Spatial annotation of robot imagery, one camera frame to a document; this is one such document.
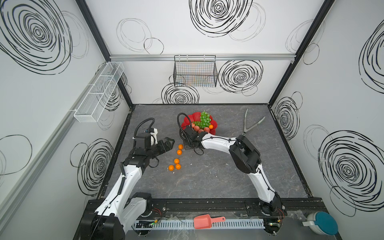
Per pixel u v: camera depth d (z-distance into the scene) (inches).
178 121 30.9
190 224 27.7
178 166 34.0
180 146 36.9
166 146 28.3
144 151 24.1
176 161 35.0
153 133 29.2
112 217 15.5
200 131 39.7
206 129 39.9
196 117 42.8
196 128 40.2
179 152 36.5
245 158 21.6
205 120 40.8
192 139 29.7
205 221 27.7
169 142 28.9
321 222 25.2
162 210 28.8
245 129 41.1
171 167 33.6
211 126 40.2
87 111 27.9
